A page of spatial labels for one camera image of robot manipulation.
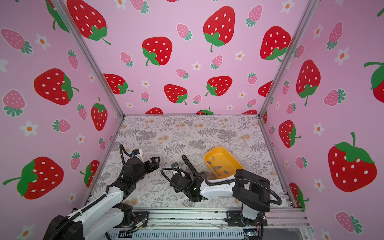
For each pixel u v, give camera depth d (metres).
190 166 0.91
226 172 0.91
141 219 0.73
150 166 0.76
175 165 0.72
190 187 0.62
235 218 0.74
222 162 0.96
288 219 0.76
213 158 0.96
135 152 0.76
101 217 0.51
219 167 0.93
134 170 0.67
